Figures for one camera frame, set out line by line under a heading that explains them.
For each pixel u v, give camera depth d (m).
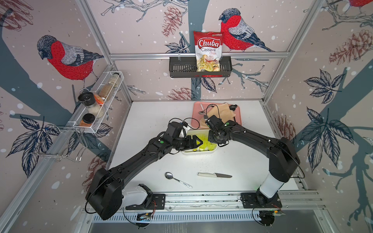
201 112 1.10
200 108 1.15
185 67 1.07
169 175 0.81
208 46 0.82
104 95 0.76
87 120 0.60
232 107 1.14
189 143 0.68
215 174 0.82
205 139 0.78
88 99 0.62
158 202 0.73
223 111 1.13
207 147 0.90
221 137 0.62
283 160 0.46
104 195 0.40
